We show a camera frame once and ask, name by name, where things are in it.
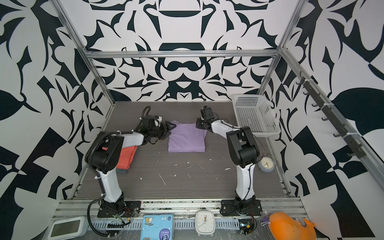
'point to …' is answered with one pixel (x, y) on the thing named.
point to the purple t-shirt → (186, 137)
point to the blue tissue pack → (157, 227)
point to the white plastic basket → (256, 111)
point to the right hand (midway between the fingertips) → (199, 121)
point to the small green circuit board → (246, 226)
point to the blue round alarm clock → (266, 164)
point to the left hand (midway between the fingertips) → (175, 125)
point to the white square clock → (205, 222)
